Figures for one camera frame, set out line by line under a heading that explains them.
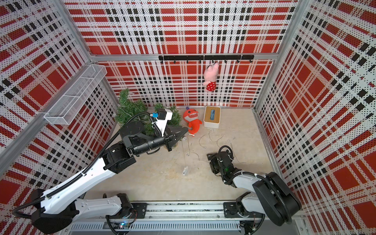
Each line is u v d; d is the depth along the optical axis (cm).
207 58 89
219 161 68
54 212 39
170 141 48
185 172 73
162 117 47
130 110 82
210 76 93
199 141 101
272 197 41
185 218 73
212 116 114
